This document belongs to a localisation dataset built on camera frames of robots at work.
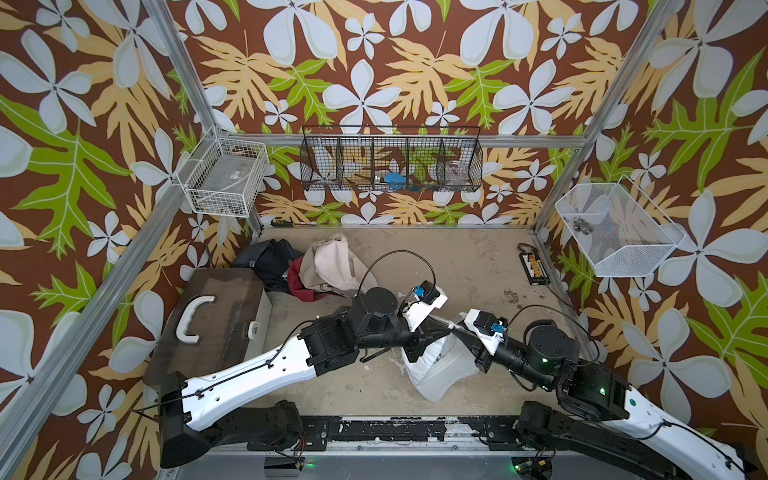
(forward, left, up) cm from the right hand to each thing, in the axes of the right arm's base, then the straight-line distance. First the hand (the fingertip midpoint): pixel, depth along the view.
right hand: (451, 322), depth 62 cm
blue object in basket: (+52, +10, -1) cm, 53 cm away
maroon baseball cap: (+22, +41, -20) cm, 51 cm away
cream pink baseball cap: (+24, +27, -14) cm, 39 cm away
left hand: (-2, +1, +2) cm, 3 cm away
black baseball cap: (+35, +54, -22) cm, 68 cm away
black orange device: (+37, -41, -29) cm, 62 cm away
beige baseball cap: (+26, +38, -19) cm, 50 cm away
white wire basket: (+43, +60, +6) cm, 75 cm away
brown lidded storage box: (+11, +60, -19) cm, 64 cm away
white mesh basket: (+29, -52, -3) cm, 60 cm away
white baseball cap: (-3, -1, -19) cm, 19 cm away
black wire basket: (+60, +12, +1) cm, 61 cm away
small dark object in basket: (+32, -43, -3) cm, 53 cm away
